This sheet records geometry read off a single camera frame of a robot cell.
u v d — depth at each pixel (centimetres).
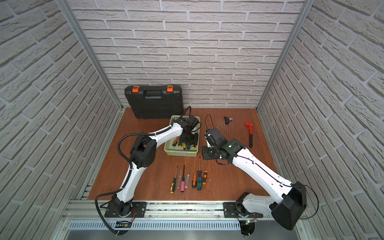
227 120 110
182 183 81
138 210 73
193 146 95
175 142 97
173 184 80
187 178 83
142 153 59
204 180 82
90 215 73
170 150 95
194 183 81
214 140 56
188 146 95
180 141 97
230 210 74
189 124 79
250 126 107
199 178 81
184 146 95
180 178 83
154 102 97
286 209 37
